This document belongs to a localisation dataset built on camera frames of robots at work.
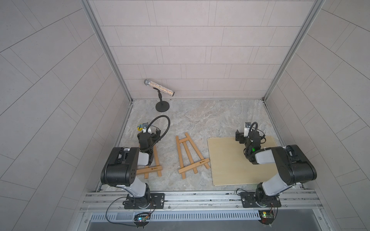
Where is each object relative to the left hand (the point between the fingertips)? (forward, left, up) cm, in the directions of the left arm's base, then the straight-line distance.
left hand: (152, 127), depth 94 cm
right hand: (0, -61, 0) cm, 61 cm away
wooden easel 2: (-24, -27, -2) cm, 36 cm away
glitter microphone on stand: (+22, -3, -4) cm, 23 cm away
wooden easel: (-27, -2, -1) cm, 27 cm away
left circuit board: (-48, -3, -2) cm, 48 cm away
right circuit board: (-47, -62, -5) cm, 78 cm away
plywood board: (-23, -49, -5) cm, 55 cm away
